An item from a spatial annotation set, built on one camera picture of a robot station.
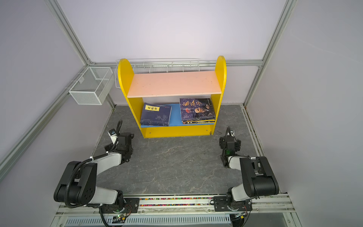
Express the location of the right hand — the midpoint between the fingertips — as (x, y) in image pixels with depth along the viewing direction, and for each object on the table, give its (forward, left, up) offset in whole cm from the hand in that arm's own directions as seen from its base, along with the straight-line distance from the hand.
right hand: (232, 139), depth 93 cm
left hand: (-4, +76, +4) cm, 76 cm away
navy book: (+10, +50, +14) cm, 53 cm away
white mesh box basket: (+32, +97, +20) cm, 104 cm away
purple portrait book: (+12, +24, +17) cm, 32 cm away
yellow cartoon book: (+6, +23, +11) cm, 26 cm away
